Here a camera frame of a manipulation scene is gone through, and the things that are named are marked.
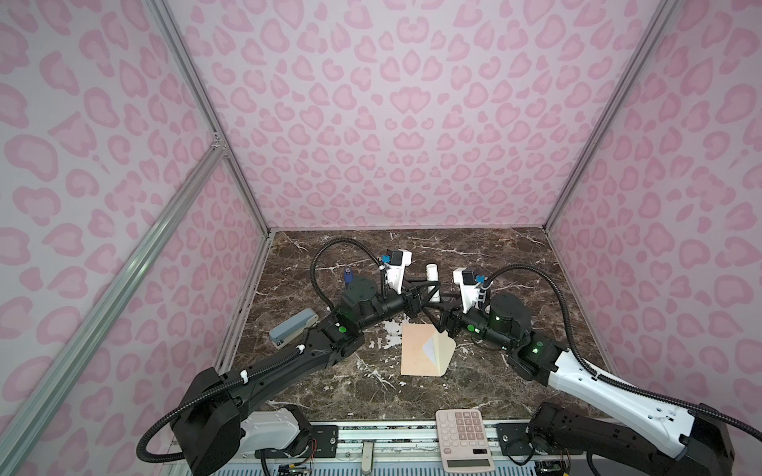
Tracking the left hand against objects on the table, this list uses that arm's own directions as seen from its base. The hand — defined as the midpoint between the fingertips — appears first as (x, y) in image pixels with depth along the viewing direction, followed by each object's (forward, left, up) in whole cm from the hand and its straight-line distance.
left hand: (440, 280), depth 66 cm
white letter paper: (-2, 0, -32) cm, 32 cm away
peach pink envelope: (-6, +5, -32) cm, 33 cm away
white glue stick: (+2, +2, +1) cm, 3 cm away
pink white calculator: (-27, -6, -30) cm, 41 cm away
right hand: (-2, +2, -5) cm, 6 cm away
